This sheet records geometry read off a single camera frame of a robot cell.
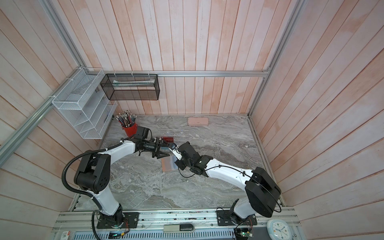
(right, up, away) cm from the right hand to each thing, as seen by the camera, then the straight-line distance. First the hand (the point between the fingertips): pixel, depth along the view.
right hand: (178, 154), depth 84 cm
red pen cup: (-35, +13, +19) cm, 42 cm away
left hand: (-4, +2, 0) cm, 5 cm away
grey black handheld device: (+2, -31, -17) cm, 35 cm away
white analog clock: (+49, -33, -15) cm, 61 cm away
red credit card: (-8, +7, +17) cm, 20 cm away
